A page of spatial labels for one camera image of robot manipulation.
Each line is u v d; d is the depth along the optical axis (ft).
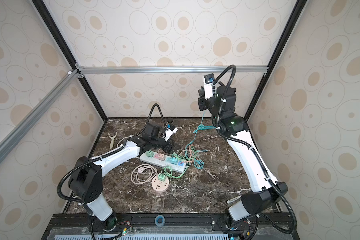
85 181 1.49
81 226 2.39
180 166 3.01
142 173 2.95
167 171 2.89
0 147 1.73
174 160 2.93
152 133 2.22
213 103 1.83
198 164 3.10
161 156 2.95
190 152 3.11
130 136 2.20
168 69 2.87
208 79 1.74
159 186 2.73
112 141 3.47
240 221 2.25
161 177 2.67
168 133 2.48
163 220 2.43
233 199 2.66
